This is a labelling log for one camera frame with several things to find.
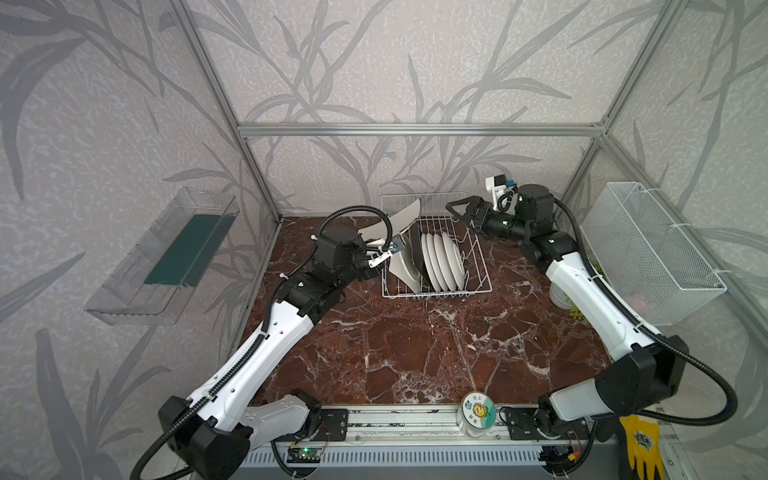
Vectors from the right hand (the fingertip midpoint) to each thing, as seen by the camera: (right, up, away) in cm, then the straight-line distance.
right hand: (454, 204), depth 72 cm
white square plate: (-12, -16, +12) cm, 24 cm away
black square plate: (-9, -10, +15) cm, 20 cm away
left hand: (-18, -6, -1) cm, 19 cm away
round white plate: (-5, -15, +14) cm, 21 cm away
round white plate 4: (+3, -15, +18) cm, 24 cm away
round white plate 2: (-3, -16, +14) cm, 21 cm away
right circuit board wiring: (+25, -60, -3) cm, 65 cm away
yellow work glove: (+44, -56, -3) cm, 72 cm away
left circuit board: (-36, -60, -1) cm, 70 cm away
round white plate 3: (0, -16, +15) cm, 22 cm away
